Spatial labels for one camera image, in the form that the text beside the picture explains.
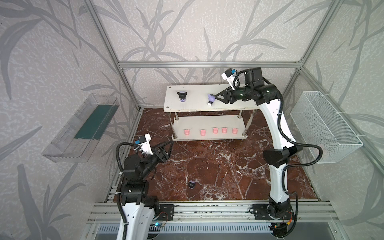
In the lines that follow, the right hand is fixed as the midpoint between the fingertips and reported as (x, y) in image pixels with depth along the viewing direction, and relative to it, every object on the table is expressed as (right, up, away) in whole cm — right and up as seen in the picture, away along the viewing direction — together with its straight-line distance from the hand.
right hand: (219, 90), depth 74 cm
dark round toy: (-14, -50, +5) cm, 52 cm away
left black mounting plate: (-26, -61, -1) cm, 66 cm away
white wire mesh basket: (+43, -18, -9) cm, 47 cm away
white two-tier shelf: (-9, -4, +3) cm, 11 cm away
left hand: (-22, -24, -6) cm, 33 cm away
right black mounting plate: (+23, -60, -1) cm, 65 cm away
